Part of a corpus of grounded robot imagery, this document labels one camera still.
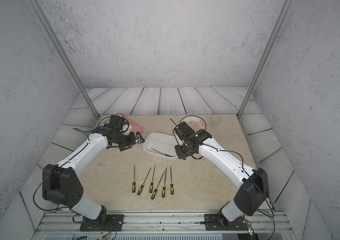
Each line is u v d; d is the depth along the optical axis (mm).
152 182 866
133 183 862
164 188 834
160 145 1046
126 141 753
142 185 848
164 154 964
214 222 726
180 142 698
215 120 1116
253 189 404
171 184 865
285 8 707
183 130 603
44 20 744
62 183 434
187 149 647
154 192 826
